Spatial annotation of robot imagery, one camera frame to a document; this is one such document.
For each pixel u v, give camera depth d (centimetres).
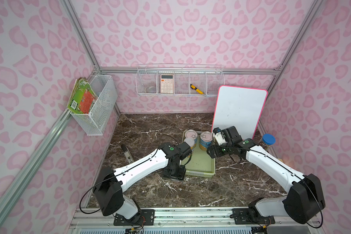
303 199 40
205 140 91
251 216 66
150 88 94
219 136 76
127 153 93
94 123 73
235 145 62
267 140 80
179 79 101
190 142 86
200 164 92
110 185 41
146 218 72
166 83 95
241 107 87
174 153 54
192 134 93
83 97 73
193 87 98
